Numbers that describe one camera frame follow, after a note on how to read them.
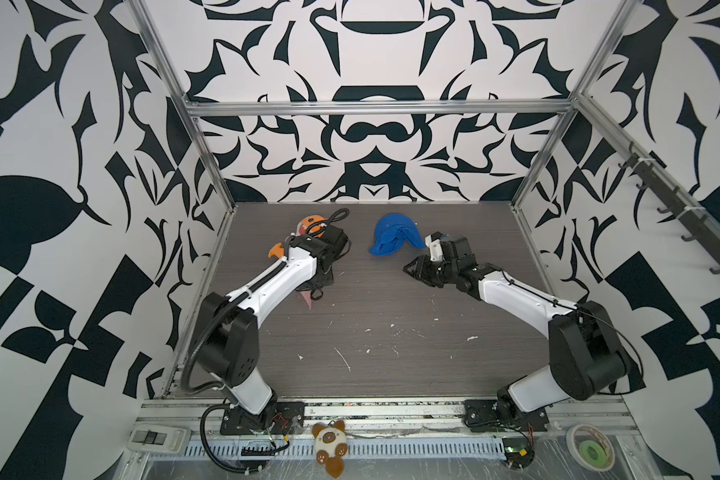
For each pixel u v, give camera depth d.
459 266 0.69
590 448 0.70
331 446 0.68
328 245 0.63
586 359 0.44
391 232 1.04
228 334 0.45
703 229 0.55
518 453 0.71
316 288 0.77
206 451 0.68
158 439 0.70
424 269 0.78
